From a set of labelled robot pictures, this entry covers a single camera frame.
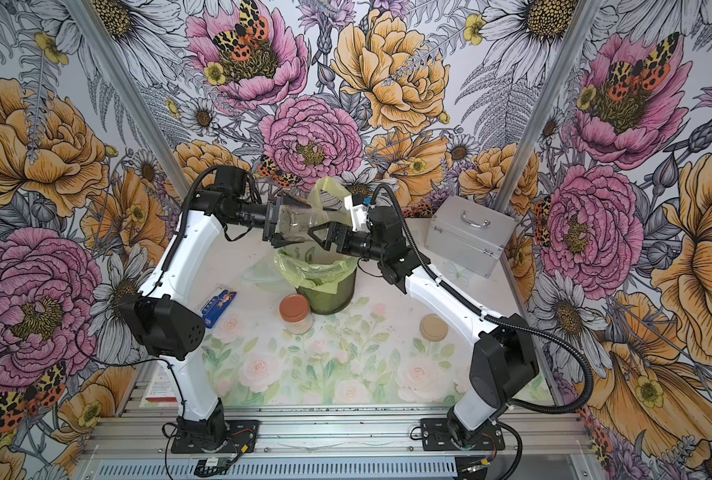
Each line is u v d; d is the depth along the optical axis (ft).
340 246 2.17
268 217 2.25
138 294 1.62
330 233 2.13
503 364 1.43
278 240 2.37
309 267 2.40
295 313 2.73
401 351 2.92
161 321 1.58
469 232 3.30
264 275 3.48
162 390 2.55
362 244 2.17
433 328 3.08
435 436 2.41
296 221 2.25
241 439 2.40
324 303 2.99
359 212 2.30
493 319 1.50
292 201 2.40
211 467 2.39
